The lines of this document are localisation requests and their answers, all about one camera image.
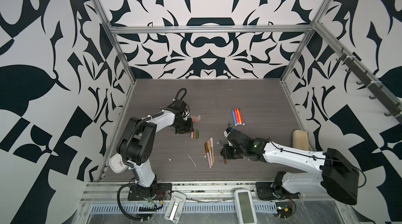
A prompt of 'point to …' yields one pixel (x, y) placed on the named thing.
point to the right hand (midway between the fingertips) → (220, 153)
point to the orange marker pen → (239, 117)
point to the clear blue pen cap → (199, 118)
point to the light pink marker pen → (211, 145)
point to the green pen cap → (197, 134)
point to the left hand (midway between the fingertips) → (194, 127)
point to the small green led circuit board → (283, 209)
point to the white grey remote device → (175, 206)
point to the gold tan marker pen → (210, 152)
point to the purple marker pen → (242, 117)
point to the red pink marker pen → (236, 117)
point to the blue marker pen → (234, 117)
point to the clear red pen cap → (196, 119)
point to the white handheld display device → (244, 206)
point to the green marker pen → (229, 125)
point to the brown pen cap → (194, 134)
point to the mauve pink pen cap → (192, 135)
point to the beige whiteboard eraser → (300, 140)
